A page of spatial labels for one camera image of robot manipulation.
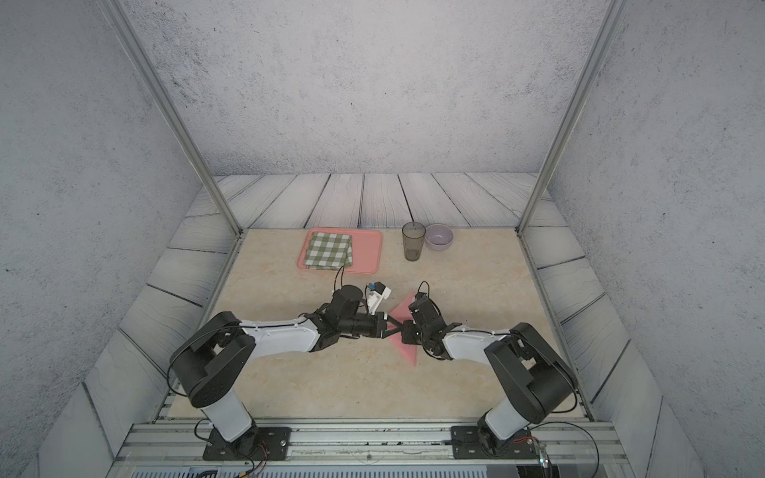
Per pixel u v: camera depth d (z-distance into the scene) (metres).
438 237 1.15
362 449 0.73
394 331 0.80
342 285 0.76
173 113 0.88
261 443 0.72
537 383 0.45
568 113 0.88
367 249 1.16
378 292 0.79
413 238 1.04
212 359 0.48
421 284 1.06
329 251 1.13
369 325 0.76
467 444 0.71
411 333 0.83
